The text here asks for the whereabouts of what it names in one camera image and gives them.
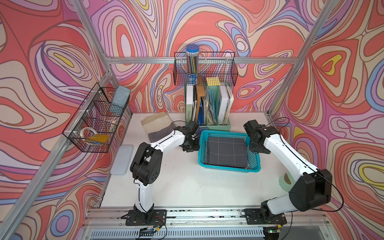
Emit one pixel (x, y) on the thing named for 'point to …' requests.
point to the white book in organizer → (223, 112)
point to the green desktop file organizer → (208, 105)
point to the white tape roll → (83, 129)
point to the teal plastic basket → (254, 163)
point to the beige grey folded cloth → (158, 125)
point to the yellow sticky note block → (213, 81)
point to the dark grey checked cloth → (226, 151)
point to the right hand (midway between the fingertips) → (262, 152)
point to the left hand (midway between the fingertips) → (199, 149)
